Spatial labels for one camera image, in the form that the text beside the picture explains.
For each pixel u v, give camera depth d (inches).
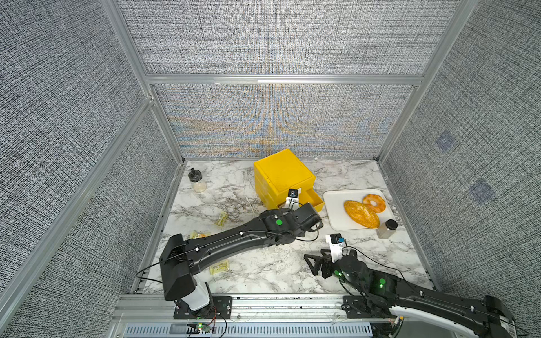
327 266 26.9
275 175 33.0
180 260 15.9
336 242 27.1
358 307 28.7
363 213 36.3
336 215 37.9
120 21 28.5
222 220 37.0
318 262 27.1
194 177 39.0
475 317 18.7
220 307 28.8
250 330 27.6
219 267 32.1
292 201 25.1
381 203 38.9
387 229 32.9
